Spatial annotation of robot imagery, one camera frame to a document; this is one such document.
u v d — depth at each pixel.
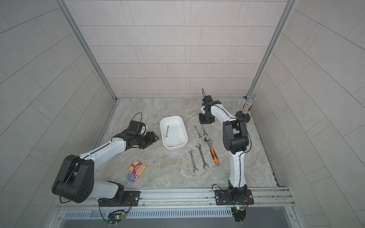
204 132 0.97
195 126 0.99
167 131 0.96
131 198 0.72
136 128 0.69
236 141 0.55
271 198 0.72
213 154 0.86
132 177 0.75
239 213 0.68
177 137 0.94
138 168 0.80
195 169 0.81
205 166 0.82
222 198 0.71
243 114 0.96
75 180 0.41
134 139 0.68
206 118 0.84
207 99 0.82
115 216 0.65
